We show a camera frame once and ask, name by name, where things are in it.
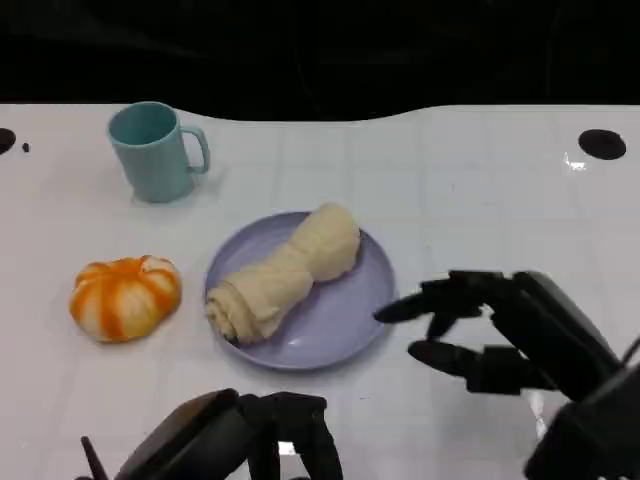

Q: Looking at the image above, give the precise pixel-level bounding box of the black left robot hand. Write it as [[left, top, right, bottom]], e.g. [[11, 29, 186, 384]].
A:
[[113, 388, 344, 480]]

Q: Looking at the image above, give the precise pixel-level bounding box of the pale green mug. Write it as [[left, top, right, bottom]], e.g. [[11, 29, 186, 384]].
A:
[[107, 101, 211, 204]]

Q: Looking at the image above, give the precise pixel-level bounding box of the lilac plate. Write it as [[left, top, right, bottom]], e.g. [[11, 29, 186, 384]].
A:
[[203, 211, 396, 371]]

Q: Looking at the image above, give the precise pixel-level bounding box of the orange and white bread roll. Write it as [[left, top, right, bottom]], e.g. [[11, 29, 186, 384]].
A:
[[68, 254, 182, 344]]

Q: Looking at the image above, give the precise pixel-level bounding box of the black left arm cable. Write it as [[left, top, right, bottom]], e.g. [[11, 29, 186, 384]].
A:
[[81, 436, 109, 480]]

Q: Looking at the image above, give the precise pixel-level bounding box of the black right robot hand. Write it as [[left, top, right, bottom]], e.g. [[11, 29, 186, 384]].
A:
[[373, 269, 626, 402]]

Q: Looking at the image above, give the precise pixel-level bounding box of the beige towel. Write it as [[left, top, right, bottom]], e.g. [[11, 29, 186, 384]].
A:
[[205, 201, 362, 347]]

